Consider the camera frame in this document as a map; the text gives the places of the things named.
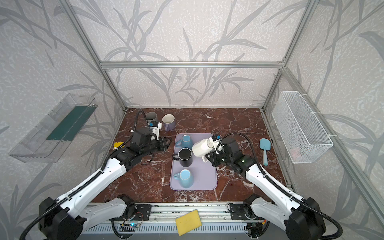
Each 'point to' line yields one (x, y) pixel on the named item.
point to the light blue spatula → (265, 144)
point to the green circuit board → (128, 227)
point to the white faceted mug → (202, 148)
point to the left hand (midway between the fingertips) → (173, 135)
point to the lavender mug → (169, 121)
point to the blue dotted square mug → (185, 142)
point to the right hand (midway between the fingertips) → (207, 150)
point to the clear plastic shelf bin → (47, 141)
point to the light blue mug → (185, 177)
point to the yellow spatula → (117, 144)
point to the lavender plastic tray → (205, 174)
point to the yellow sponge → (188, 222)
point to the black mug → (185, 157)
